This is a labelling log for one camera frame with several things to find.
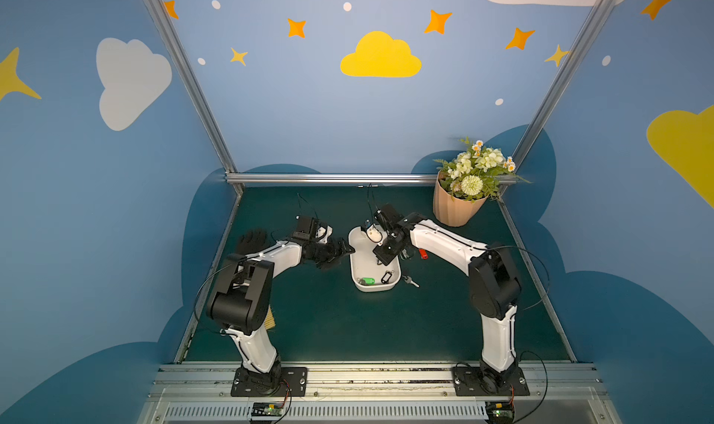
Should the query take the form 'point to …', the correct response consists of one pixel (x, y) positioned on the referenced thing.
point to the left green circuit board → (267, 409)
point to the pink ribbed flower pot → (451, 209)
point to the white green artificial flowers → (476, 172)
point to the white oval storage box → (369, 273)
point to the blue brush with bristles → (270, 321)
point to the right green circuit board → (500, 412)
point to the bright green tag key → (366, 281)
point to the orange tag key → (423, 254)
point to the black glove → (252, 241)
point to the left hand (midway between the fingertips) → (348, 251)
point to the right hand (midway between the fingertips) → (384, 250)
